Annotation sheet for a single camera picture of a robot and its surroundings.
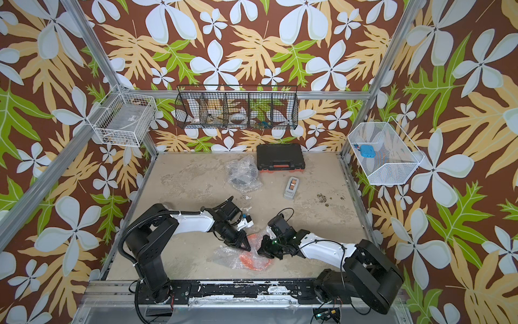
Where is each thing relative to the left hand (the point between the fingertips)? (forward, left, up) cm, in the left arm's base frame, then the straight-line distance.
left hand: (250, 246), depth 85 cm
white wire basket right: (+30, -57, +25) cm, 69 cm away
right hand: (-3, -2, +2) cm, 4 cm away
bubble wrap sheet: (-5, +7, +2) cm, 9 cm away
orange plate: (-6, -1, +2) cm, 6 cm away
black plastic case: (+51, -16, +1) cm, 54 cm away
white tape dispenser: (+29, -20, +2) cm, 35 cm away
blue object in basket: (+33, -50, +25) cm, 65 cm away
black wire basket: (+57, +7, +30) cm, 65 cm away
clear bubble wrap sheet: (+37, +4, +8) cm, 38 cm away
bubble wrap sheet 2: (+30, +3, +3) cm, 30 cm away
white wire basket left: (+43, +55, +32) cm, 77 cm away
